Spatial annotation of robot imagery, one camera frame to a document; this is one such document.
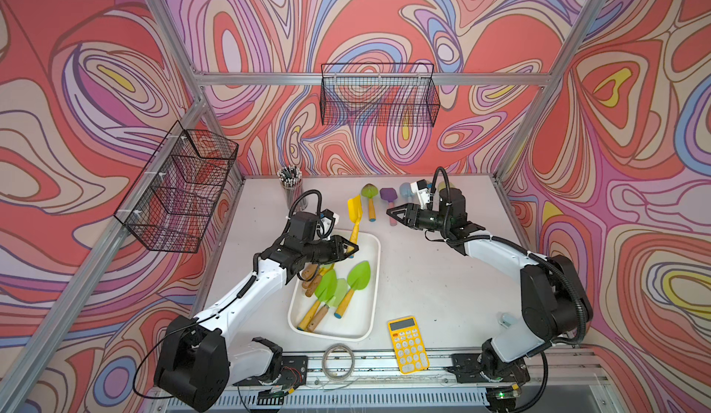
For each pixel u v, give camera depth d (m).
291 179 0.96
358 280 0.89
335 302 0.84
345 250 0.76
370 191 1.12
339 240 0.71
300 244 0.63
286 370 0.73
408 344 0.77
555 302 0.45
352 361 0.74
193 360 0.40
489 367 0.66
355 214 0.84
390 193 1.14
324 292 0.87
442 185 0.66
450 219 0.69
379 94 0.96
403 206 0.77
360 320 0.80
